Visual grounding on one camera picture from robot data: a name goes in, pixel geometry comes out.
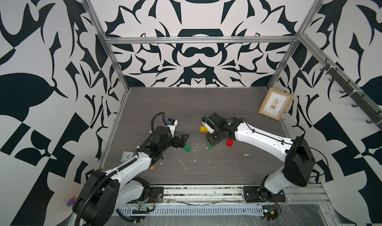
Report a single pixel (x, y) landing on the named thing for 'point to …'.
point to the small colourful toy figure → (151, 168)
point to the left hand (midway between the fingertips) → (180, 130)
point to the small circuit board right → (270, 212)
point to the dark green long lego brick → (187, 148)
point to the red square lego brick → (229, 143)
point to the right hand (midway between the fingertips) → (209, 136)
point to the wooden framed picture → (275, 103)
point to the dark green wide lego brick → (209, 146)
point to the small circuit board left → (141, 211)
